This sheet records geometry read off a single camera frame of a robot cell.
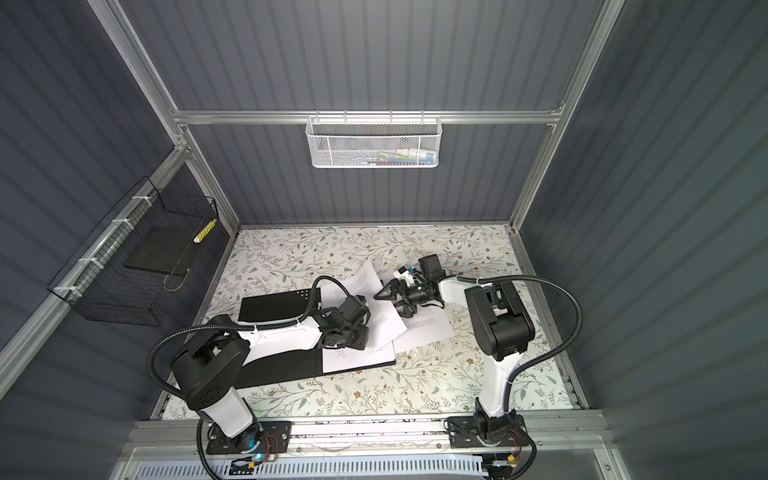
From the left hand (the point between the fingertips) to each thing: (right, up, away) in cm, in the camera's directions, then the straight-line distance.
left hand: (366, 339), depth 90 cm
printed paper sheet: (-8, -5, -3) cm, 10 cm away
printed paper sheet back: (-2, +17, +11) cm, 20 cm away
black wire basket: (-57, +21, -18) cm, 64 cm away
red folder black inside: (-29, +8, +12) cm, 32 cm away
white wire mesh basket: (0, +73, +34) cm, 80 cm away
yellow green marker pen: (-44, +32, -8) cm, 55 cm away
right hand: (+6, +10, -1) cm, 11 cm away
